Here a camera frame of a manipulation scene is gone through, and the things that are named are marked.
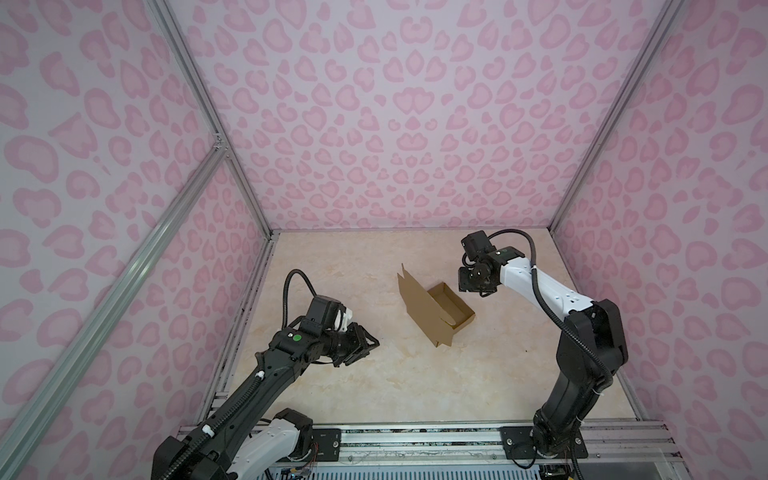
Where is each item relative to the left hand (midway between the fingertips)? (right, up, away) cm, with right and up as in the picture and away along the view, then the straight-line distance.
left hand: (377, 342), depth 75 cm
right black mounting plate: (+34, -25, -2) cm, 42 cm away
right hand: (+26, +14, +15) cm, 33 cm away
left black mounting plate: (-12, -24, -2) cm, 27 cm away
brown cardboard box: (+15, +9, -5) cm, 18 cm away
